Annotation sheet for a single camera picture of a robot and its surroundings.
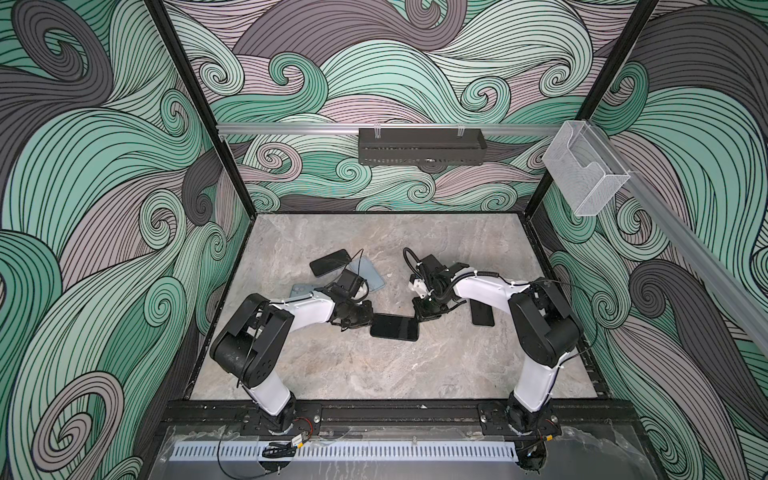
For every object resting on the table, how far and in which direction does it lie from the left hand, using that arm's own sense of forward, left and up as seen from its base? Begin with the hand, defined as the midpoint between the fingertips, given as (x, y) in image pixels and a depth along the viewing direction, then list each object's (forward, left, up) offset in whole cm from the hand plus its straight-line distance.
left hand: (375, 319), depth 90 cm
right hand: (0, -13, 0) cm, 13 cm away
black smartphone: (+22, +17, -2) cm, 28 cm away
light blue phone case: (+21, +5, -3) cm, 22 cm away
